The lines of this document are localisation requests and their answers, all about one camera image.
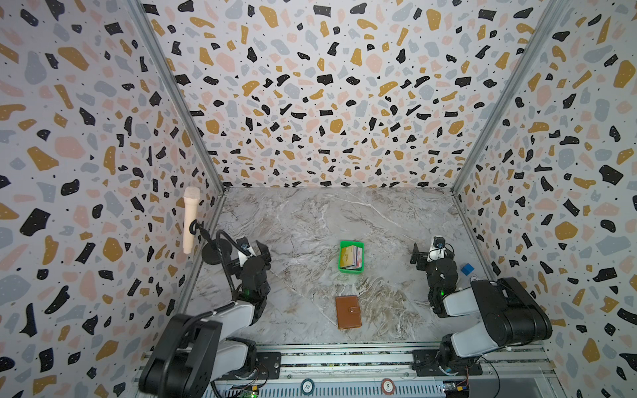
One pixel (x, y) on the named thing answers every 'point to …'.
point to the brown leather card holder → (348, 312)
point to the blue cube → (467, 269)
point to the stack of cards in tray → (351, 257)
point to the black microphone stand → (210, 250)
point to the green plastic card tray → (352, 243)
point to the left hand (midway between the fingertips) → (249, 244)
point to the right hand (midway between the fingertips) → (436, 245)
